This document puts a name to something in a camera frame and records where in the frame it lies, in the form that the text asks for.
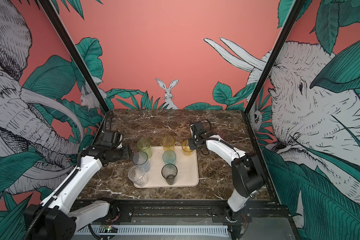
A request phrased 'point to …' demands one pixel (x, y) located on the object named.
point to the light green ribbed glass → (144, 145)
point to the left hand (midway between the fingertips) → (126, 149)
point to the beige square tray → (187, 165)
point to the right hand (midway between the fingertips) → (191, 141)
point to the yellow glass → (186, 148)
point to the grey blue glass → (141, 158)
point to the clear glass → (136, 174)
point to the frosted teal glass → (169, 157)
